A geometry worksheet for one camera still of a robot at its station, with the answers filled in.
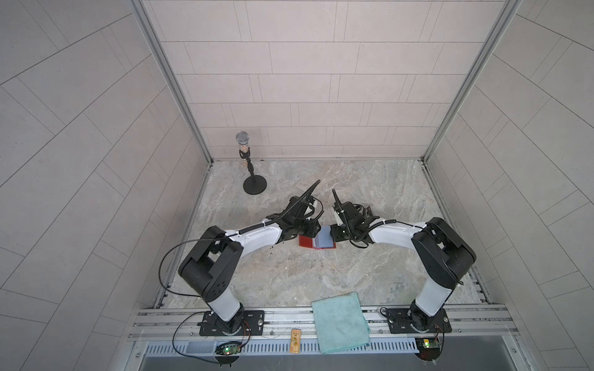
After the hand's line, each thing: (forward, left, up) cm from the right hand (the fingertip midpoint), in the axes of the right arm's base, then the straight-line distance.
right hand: (329, 234), depth 92 cm
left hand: (+1, +2, +6) cm, 7 cm away
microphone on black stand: (+25, +32, +5) cm, 41 cm away
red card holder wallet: (-3, +3, +3) cm, 5 cm away
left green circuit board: (-36, +33, +4) cm, 49 cm away
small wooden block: (-35, +14, +3) cm, 38 cm away
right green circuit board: (-39, -25, -1) cm, 46 cm away
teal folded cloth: (-31, 0, +2) cm, 31 cm away
